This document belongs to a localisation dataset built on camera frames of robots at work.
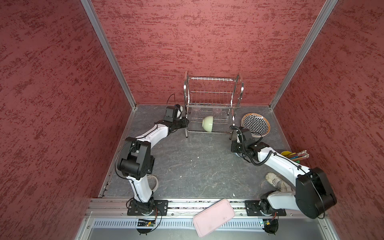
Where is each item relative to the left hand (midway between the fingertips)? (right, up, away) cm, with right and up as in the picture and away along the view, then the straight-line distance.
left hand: (188, 123), depth 95 cm
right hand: (+27, -15, -6) cm, 31 cm away
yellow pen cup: (+57, -17, -11) cm, 60 cm away
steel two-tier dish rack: (+15, +14, +6) cm, 21 cm away
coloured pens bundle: (+59, -17, -16) cm, 63 cm away
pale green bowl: (+12, 0, -1) cm, 12 cm away
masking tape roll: (-19, -33, -12) cm, 40 cm away
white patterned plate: (+51, -2, +12) cm, 52 cm away
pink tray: (+12, -46, -24) cm, 53 cm away
